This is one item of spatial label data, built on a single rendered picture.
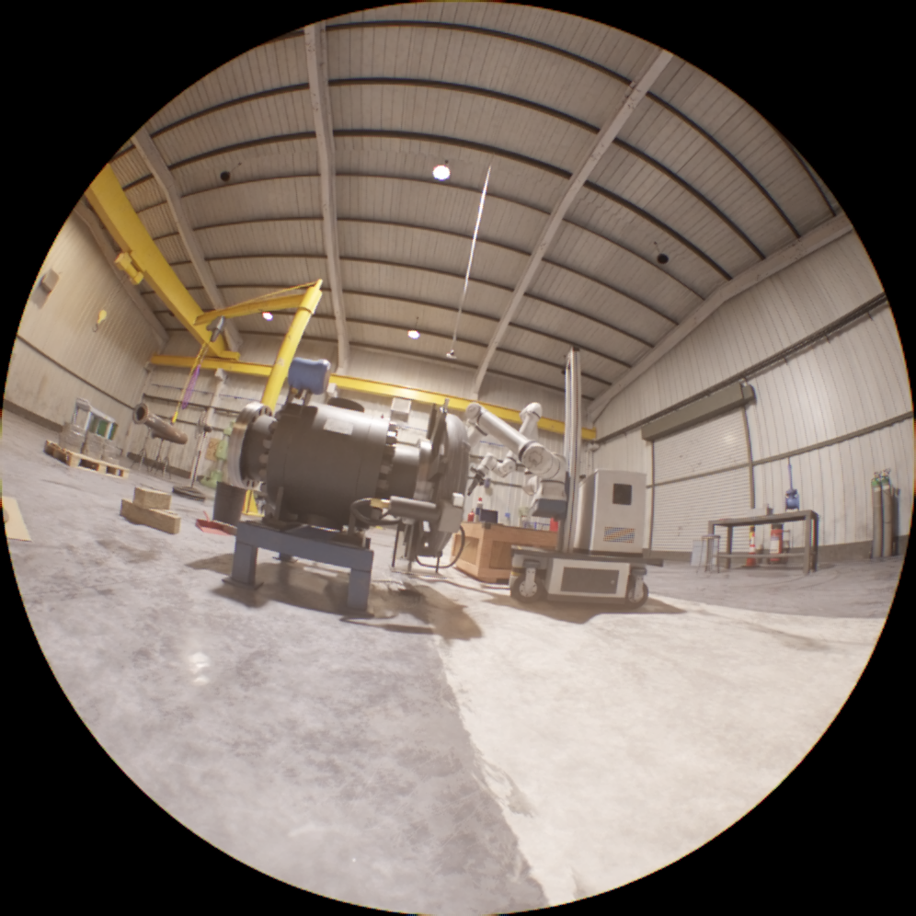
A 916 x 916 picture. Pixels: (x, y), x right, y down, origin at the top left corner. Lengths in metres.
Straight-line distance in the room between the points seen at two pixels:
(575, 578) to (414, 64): 8.64
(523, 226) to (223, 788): 9.76
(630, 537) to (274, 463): 1.90
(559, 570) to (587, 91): 8.17
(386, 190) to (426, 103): 2.92
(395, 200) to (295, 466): 8.84
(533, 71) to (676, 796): 8.23
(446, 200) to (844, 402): 11.16
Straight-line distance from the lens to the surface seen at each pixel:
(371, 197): 9.74
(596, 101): 8.12
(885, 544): 7.83
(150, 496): 2.07
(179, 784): 0.49
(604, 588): 1.82
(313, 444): 1.33
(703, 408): 10.29
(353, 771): 0.52
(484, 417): 1.96
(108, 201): 11.99
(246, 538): 1.27
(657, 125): 8.45
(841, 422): 8.83
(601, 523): 1.86
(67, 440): 4.51
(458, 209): 9.34
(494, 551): 2.43
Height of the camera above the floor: 0.38
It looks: 13 degrees up
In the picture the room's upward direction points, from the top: 8 degrees clockwise
